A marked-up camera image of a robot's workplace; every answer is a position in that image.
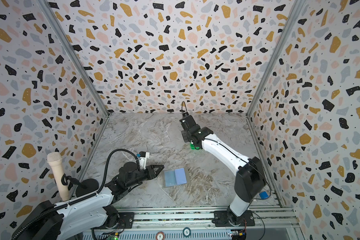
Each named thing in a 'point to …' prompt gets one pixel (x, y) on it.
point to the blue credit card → (180, 175)
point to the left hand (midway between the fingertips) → (165, 165)
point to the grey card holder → (187, 175)
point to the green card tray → (192, 146)
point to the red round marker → (160, 235)
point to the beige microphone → (55, 159)
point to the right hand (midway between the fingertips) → (189, 128)
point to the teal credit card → (170, 178)
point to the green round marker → (186, 232)
